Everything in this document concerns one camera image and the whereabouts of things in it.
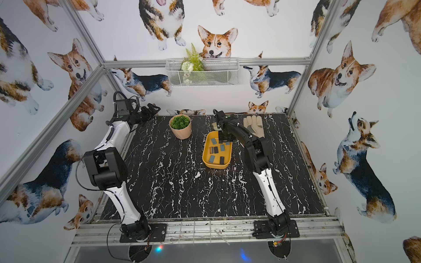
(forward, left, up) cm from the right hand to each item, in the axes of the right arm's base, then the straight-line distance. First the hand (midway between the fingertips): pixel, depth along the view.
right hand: (224, 138), depth 102 cm
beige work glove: (+17, -23, -6) cm, 30 cm away
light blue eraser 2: (-11, +8, -5) cm, 14 cm away
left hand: (+8, +36, +19) cm, 42 cm away
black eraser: (-12, +2, -5) cm, 13 cm away
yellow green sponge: (+14, +6, -4) cm, 15 cm away
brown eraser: (-6, +8, -3) cm, 10 cm away
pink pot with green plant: (+6, +27, +6) cm, 28 cm away
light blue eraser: (-3, +1, -5) cm, 6 cm away
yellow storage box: (-9, +5, -5) cm, 11 cm away
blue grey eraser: (+2, +7, -5) cm, 8 cm away
